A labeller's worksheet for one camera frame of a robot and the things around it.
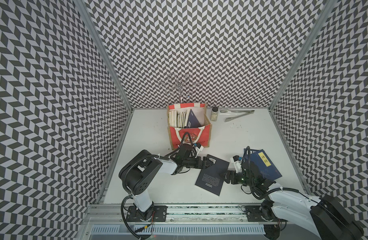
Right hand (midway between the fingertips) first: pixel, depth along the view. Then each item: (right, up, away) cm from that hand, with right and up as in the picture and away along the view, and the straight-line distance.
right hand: (223, 177), depth 84 cm
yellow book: (-29, +35, +5) cm, 46 cm away
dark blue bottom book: (-7, 0, -1) cm, 8 cm away
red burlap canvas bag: (-13, +24, -1) cm, 27 cm away
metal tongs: (+28, +40, +32) cm, 58 cm away
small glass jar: (-2, +36, +23) cm, 43 cm away
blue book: (+26, +6, +3) cm, 27 cm away
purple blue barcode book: (-17, +32, +12) cm, 38 cm away
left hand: (-8, +6, +2) cm, 11 cm away
